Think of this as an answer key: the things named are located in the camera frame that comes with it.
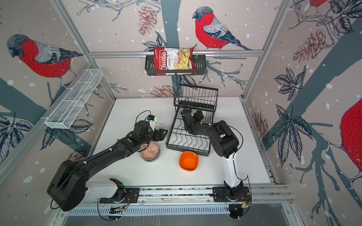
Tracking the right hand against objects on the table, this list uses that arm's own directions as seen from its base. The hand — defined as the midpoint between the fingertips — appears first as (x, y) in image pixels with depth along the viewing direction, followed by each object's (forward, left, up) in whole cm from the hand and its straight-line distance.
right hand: (196, 115), depth 101 cm
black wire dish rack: (+5, +1, +13) cm, 14 cm away
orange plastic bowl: (-31, +4, -6) cm, 32 cm away
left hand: (-19, +20, +9) cm, 29 cm away
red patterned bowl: (-29, +28, -2) cm, 40 cm away
